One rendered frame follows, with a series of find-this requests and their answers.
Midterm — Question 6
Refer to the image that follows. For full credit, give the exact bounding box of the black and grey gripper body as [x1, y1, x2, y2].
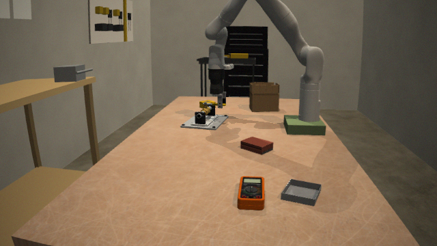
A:
[208, 58, 234, 94]

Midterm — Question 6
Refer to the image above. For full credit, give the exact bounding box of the reddish-brown flat rectangular block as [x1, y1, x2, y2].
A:
[240, 137, 273, 154]

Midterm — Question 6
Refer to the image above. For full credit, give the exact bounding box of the orange digital multimeter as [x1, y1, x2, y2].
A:
[238, 176, 264, 210]

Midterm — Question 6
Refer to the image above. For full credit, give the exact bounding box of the brown cardboard box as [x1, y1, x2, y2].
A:
[249, 82, 279, 112]

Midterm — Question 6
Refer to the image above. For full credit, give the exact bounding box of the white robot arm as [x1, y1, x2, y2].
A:
[205, 0, 324, 122]

